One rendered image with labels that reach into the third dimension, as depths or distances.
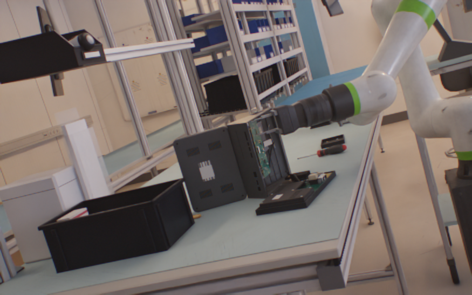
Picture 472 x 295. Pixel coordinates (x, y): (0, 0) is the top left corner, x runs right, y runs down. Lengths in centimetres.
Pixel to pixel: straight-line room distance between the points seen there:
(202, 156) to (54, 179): 38
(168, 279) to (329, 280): 31
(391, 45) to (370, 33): 629
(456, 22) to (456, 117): 620
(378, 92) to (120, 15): 755
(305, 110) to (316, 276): 54
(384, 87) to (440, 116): 48
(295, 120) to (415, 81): 65
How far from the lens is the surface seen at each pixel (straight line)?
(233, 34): 432
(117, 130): 924
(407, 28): 189
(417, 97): 215
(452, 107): 205
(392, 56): 185
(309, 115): 159
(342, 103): 161
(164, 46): 279
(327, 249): 113
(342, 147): 192
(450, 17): 822
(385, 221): 304
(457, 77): 449
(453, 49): 306
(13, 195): 172
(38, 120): 802
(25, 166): 762
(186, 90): 299
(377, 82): 165
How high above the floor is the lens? 137
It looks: 9 degrees down
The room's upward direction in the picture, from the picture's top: 16 degrees counter-clockwise
